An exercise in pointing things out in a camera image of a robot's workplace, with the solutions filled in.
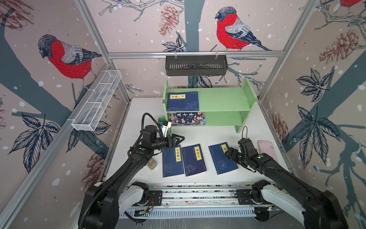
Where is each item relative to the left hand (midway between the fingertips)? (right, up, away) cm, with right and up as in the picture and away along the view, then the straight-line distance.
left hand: (181, 140), depth 75 cm
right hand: (+29, -12, +10) cm, 33 cm away
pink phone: (+55, -8, +15) cm, 58 cm away
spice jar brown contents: (-17, -16, +6) cm, 24 cm away
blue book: (-6, -16, +11) cm, 21 cm away
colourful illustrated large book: (+3, +11, +15) cm, 18 cm away
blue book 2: (+7, -15, +11) cm, 20 cm away
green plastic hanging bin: (-15, +9, +21) cm, 27 cm away
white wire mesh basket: (-46, +13, -4) cm, 48 cm away
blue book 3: (0, +21, +6) cm, 22 cm away
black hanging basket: (+10, +49, +30) cm, 59 cm away
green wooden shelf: (+24, +19, +6) cm, 31 cm away
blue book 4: (+25, -17, +10) cm, 32 cm away
